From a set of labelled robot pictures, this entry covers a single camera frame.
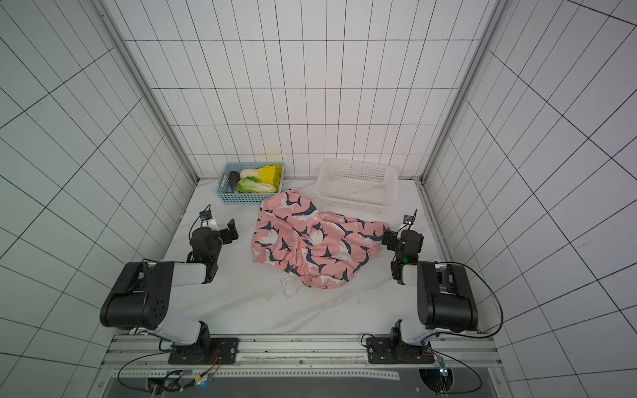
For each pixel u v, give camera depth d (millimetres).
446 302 454
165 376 697
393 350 666
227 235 833
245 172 1168
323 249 946
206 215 794
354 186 1168
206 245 711
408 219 813
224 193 1139
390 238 854
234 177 1168
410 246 740
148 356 630
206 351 666
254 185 1069
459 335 449
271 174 1076
